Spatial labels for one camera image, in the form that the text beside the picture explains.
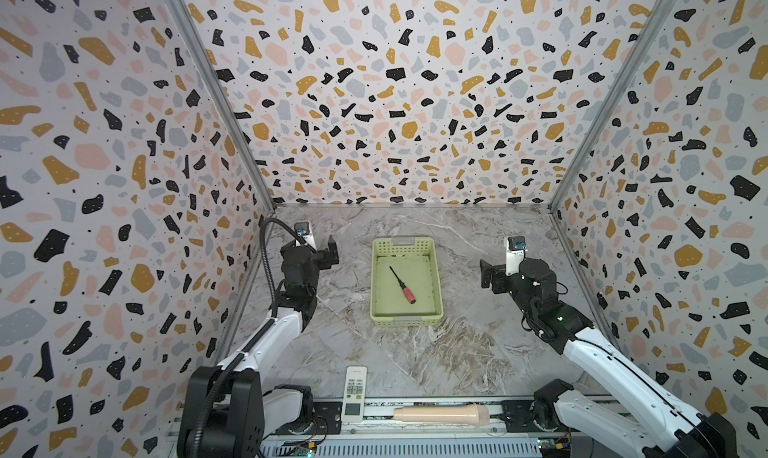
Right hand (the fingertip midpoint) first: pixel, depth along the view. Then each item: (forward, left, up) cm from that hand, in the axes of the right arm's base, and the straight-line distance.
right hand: (497, 254), depth 78 cm
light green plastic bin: (+14, +20, -25) cm, 35 cm away
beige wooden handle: (-33, +8, -19) cm, 40 cm away
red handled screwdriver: (+1, +24, -24) cm, 33 cm away
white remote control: (-29, +36, -21) cm, 51 cm away
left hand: (+6, +49, 0) cm, 50 cm away
